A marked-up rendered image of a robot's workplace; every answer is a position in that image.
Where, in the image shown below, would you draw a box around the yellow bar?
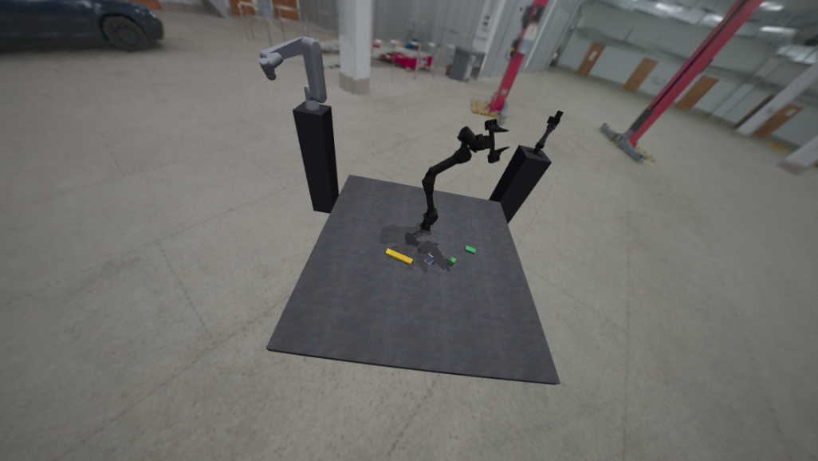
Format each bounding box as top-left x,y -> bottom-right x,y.
385,249 -> 413,265

